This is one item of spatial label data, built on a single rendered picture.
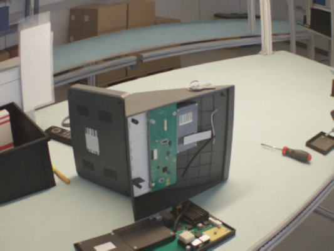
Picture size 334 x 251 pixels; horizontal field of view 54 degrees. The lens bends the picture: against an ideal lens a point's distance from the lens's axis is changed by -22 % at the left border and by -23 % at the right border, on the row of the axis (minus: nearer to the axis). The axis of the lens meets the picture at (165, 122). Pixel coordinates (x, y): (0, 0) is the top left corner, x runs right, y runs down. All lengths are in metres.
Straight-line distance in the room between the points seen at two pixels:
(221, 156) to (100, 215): 0.28
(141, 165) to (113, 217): 0.12
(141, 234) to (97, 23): 3.60
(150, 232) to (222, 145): 0.26
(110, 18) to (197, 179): 3.49
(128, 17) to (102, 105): 3.64
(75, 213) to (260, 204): 0.37
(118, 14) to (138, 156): 3.63
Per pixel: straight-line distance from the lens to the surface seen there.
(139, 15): 4.43
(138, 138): 0.68
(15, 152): 0.77
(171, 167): 0.73
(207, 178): 0.83
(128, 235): 0.65
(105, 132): 0.76
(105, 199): 0.79
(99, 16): 4.13
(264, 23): 2.01
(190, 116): 0.73
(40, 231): 0.71
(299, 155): 0.94
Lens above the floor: 1.44
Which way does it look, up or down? 23 degrees down
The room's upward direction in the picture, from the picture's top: 1 degrees counter-clockwise
